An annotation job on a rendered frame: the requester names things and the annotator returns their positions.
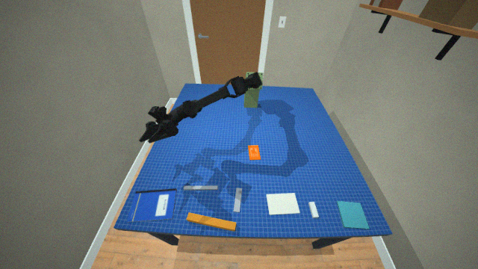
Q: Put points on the white square plate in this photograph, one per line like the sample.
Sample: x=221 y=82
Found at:
x=282 y=204

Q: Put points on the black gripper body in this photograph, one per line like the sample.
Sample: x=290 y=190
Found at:
x=173 y=130

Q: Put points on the teal flat plate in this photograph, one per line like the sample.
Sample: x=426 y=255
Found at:
x=352 y=215

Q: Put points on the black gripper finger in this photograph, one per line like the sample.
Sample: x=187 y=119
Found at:
x=148 y=133
x=160 y=134

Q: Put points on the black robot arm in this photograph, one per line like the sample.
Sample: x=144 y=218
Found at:
x=188 y=107

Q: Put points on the white rectangular bar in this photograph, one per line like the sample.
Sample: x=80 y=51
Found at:
x=313 y=209

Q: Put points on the blue notebook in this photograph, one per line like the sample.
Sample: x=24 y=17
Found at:
x=152 y=205

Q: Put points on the blue work mat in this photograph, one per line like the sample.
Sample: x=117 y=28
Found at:
x=301 y=152

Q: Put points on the grey flat bar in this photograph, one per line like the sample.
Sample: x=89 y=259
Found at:
x=206 y=187

